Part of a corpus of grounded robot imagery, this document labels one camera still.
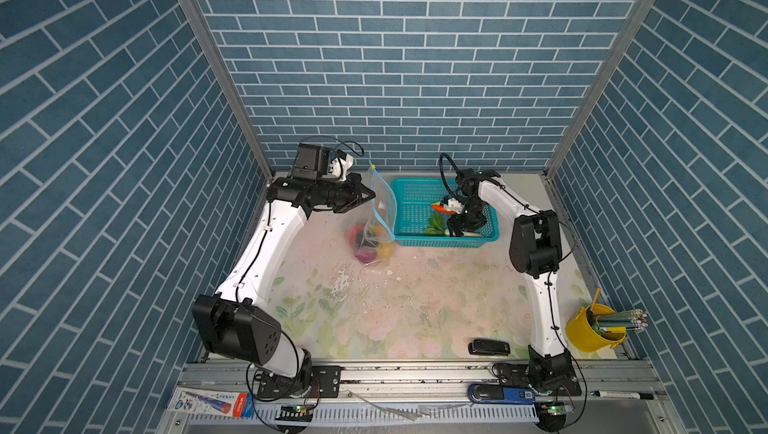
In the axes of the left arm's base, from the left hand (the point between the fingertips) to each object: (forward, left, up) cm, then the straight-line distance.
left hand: (376, 193), depth 74 cm
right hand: (+7, -27, -27) cm, 39 cm away
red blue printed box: (-41, +32, -30) cm, 60 cm away
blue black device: (-40, -30, -29) cm, 57 cm away
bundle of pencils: (-28, -59, -13) cm, 67 cm away
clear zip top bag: (-5, +2, -15) cm, 16 cm away
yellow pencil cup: (-29, -51, -20) cm, 63 cm away
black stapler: (-29, -28, -28) cm, 49 cm away
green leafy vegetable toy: (+9, -20, -27) cm, 35 cm away
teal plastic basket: (+16, -11, -22) cm, 30 cm away
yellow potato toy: (-3, -2, -23) cm, 23 cm away
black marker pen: (-40, -59, -28) cm, 77 cm away
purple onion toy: (-3, +4, -25) cm, 26 cm away
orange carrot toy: (+14, -22, -24) cm, 35 cm away
